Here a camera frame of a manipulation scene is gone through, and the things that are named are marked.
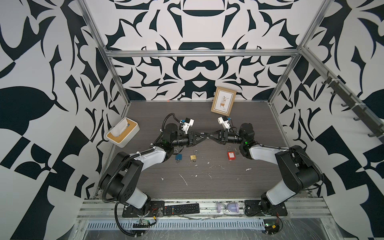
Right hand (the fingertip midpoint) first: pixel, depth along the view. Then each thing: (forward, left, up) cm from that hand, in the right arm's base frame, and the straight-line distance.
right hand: (209, 138), depth 76 cm
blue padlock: (-1, +17, -20) cm, 26 cm away
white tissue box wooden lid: (+13, +52, -13) cm, 56 cm away
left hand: (+1, +1, +1) cm, 2 cm away
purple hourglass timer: (-28, -10, -18) cm, 35 cm away
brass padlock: (-1, +8, -20) cm, 22 cm away
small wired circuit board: (-34, +32, -22) cm, 51 cm away
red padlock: (0, -15, -20) cm, 25 cm away
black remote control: (-28, +17, -18) cm, 38 cm away
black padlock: (+1, +1, 0) cm, 2 cm away
